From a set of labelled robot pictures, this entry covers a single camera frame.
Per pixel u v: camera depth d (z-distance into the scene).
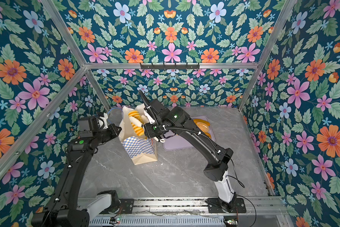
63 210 0.37
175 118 0.45
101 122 0.60
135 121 0.69
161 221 0.73
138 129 0.72
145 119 0.73
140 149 0.80
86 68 0.93
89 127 0.54
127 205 0.74
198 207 0.75
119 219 0.71
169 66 0.91
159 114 0.49
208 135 0.46
